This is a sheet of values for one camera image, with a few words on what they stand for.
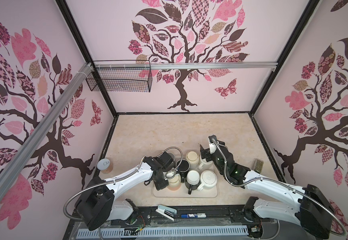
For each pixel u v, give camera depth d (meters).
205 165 0.85
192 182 0.76
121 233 0.70
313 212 0.40
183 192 0.82
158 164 0.60
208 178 0.78
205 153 0.70
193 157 0.85
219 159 0.59
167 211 0.74
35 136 0.53
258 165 0.88
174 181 0.76
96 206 0.41
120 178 0.47
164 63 0.94
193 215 0.73
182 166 0.73
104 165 0.86
